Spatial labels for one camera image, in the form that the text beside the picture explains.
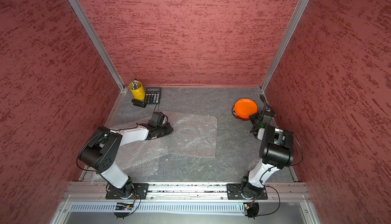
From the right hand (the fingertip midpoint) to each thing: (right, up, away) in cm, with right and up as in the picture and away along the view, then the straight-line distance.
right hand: (251, 114), depth 98 cm
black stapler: (-79, +7, +11) cm, 80 cm away
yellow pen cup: (-78, +14, +8) cm, 80 cm away
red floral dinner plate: (-9, -2, +3) cm, 9 cm away
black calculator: (-71, +13, +15) cm, 73 cm away
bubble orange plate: (-39, -13, -4) cm, 42 cm away
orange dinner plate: (-3, +4, +3) cm, 6 cm away
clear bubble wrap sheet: (-62, -29, -17) cm, 71 cm away
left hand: (-52, -11, -3) cm, 54 cm away
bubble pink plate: (-73, -22, -13) cm, 78 cm away
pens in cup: (-78, +20, +2) cm, 81 cm away
